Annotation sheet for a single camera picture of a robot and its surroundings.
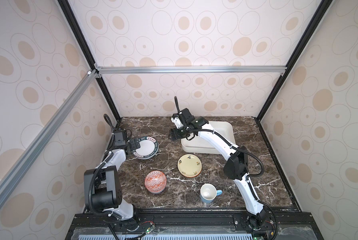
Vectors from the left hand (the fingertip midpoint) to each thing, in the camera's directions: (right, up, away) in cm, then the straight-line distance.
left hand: (133, 139), depth 92 cm
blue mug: (+45, -29, -11) cm, 55 cm away
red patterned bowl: (+16, -24, -9) cm, 30 cm away
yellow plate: (+35, -17, 0) cm, 39 cm away
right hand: (+25, +2, -3) cm, 25 cm away
